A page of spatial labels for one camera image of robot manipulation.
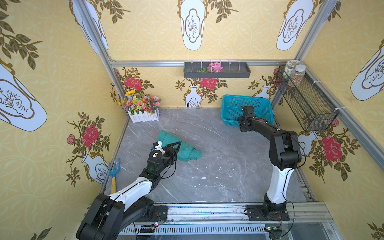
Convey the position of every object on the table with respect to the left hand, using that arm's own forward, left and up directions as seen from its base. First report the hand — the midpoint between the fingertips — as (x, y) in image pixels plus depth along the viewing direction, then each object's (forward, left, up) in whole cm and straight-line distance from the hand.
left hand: (176, 143), depth 83 cm
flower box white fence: (+28, +25, -1) cm, 38 cm away
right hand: (+22, -45, -7) cm, 51 cm away
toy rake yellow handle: (-10, +38, -16) cm, 42 cm away
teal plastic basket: (+42, -42, -13) cm, 61 cm away
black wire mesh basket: (+11, -76, +14) cm, 78 cm away
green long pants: (-8, -5, +3) cm, 10 cm away
